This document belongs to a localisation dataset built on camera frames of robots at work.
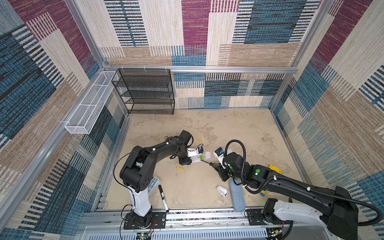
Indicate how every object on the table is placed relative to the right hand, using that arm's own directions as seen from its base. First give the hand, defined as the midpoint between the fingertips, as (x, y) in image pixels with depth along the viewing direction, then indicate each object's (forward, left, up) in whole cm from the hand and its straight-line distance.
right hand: (218, 168), depth 79 cm
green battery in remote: (+12, +8, -10) cm, 17 cm away
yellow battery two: (+5, +21, -9) cm, 24 cm away
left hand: (+13, +17, -10) cm, 23 cm away
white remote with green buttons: (+10, +11, -9) cm, 18 cm away
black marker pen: (-16, +27, -9) cm, 33 cm away
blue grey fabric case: (-12, -9, -8) cm, 17 cm away
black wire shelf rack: (+59, +46, +6) cm, 75 cm away
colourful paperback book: (-5, +35, -8) cm, 36 cm away
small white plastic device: (-9, -2, -8) cm, 12 cm away
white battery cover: (+13, +4, -10) cm, 17 cm away
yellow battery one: (+25, +9, -10) cm, 29 cm away
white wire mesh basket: (+31, +78, +8) cm, 85 cm away
